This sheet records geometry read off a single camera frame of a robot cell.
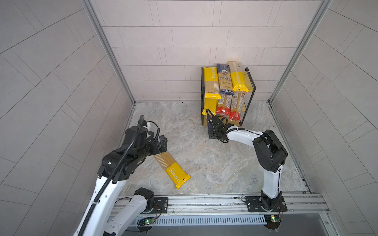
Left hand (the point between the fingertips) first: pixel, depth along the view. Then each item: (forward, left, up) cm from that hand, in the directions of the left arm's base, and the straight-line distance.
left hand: (162, 139), depth 67 cm
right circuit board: (-28, -52, -25) cm, 64 cm away
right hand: (+20, -27, -24) cm, 41 cm away
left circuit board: (-28, +6, -23) cm, 37 cm away
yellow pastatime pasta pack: (-8, -4, -23) cm, 24 cm away
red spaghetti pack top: (+28, -33, -5) cm, 43 cm away
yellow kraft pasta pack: (+30, -24, -6) cm, 39 cm away
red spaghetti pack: (+29, -41, -4) cm, 50 cm away
